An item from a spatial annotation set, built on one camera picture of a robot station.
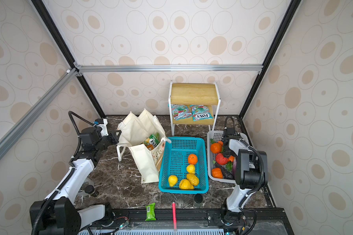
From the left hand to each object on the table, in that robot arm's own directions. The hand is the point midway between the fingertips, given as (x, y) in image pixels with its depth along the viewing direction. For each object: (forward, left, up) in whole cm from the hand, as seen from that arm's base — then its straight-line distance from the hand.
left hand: (123, 128), depth 80 cm
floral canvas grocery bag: (+9, -6, -18) cm, 21 cm away
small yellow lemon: (-15, -37, -19) cm, 45 cm away
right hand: (-3, -68, -21) cm, 72 cm away
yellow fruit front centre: (-24, -34, -18) cm, 45 cm away
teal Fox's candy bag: (+20, -45, -7) cm, 49 cm away
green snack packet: (-36, -16, -22) cm, 45 cm away
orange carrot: (-8, -63, -20) cm, 66 cm away
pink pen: (-38, -28, -23) cm, 53 cm away
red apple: (-9, -56, -19) cm, 59 cm away
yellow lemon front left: (-22, -27, -19) cm, 40 cm away
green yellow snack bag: (+1, -15, -12) cm, 19 cm away
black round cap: (-32, -40, -14) cm, 53 cm away
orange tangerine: (-9, -39, -20) cm, 44 cm away
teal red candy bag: (+20, -31, -7) cm, 38 cm away
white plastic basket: (+9, -57, -18) cm, 60 cm away
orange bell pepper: (-17, -52, -18) cm, 58 cm away
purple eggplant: (-14, -64, -23) cm, 69 cm away
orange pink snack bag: (-14, -17, +4) cm, 23 cm away
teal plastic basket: (-12, -33, -25) cm, 43 cm away
